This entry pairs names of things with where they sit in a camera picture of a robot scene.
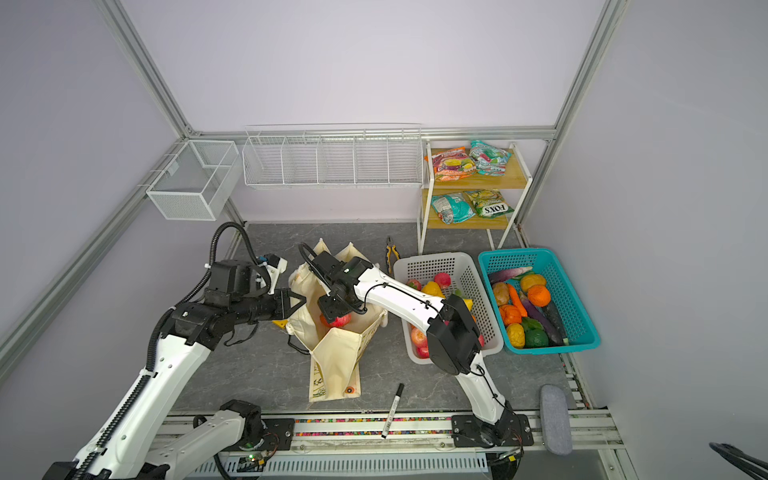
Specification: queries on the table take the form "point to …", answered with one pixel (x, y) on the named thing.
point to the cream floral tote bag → (336, 353)
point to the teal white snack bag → (453, 208)
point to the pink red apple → (339, 321)
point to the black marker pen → (392, 410)
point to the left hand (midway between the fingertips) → (304, 304)
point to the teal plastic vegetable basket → (516, 274)
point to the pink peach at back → (443, 279)
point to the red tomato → (328, 325)
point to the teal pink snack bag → (488, 160)
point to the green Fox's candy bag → (488, 203)
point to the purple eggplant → (543, 321)
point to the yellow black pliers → (389, 248)
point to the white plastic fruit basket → (417, 270)
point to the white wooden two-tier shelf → (512, 188)
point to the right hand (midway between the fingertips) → (334, 314)
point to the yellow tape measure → (281, 323)
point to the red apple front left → (423, 351)
